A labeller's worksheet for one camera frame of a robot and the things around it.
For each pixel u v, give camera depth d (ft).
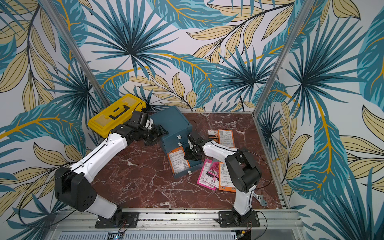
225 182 2.81
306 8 2.26
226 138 3.48
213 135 3.51
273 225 2.40
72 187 1.34
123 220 2.34
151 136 2.35
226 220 2.40
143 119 2.10
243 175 1.59
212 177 2.87
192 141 2.50
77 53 2.75
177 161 3.04
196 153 2.26
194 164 2.82
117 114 3.12
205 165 3.02
